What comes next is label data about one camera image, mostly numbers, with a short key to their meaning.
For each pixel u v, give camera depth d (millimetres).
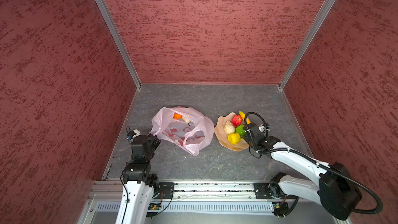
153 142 645
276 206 716
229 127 899
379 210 377
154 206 710
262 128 784
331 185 416
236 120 899
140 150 570
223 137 905
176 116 954
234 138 858
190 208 775
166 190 736
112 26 870
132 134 687
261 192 740
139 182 516
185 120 981
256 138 657
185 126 974
